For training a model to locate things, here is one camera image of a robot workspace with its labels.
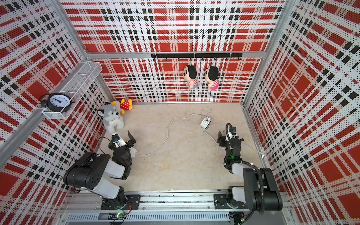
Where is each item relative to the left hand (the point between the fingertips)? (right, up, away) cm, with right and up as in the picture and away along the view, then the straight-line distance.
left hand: (125, 133), depth 87 cm
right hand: (+65, +1, +2) cm, 65 cm away
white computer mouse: (+53, +7, +11) cm, 54 cm away
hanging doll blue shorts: (+41, +39, +3) cm, 57 cm away
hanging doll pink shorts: (+56, +39, +7) cm, 69 cm away
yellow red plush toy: (-13, +20, +27) cm, 36 cm away
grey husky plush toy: (-11, +12, +4) cm, 17 cm away
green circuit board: (+4, -40, -18) cm, 44 cm away
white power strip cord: (+55, -3, +11) cm, 56 cm away
